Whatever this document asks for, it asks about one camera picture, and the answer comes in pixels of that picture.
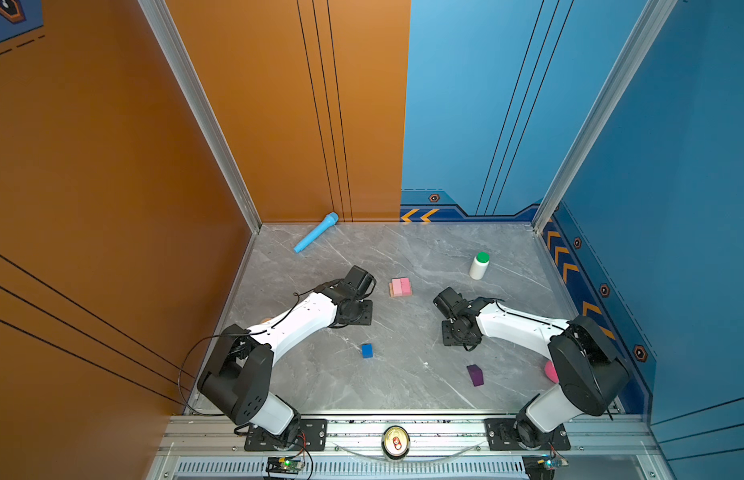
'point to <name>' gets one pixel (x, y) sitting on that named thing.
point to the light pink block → (395, 288)
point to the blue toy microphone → (317, 232)
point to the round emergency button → (395, 442)
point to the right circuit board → (551, 463)
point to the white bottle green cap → (479, 264)
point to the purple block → (476, 374)
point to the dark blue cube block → (367, 350)
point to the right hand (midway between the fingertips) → (449, 339)
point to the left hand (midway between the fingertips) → (366, 312)
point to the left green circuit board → (284, 465)
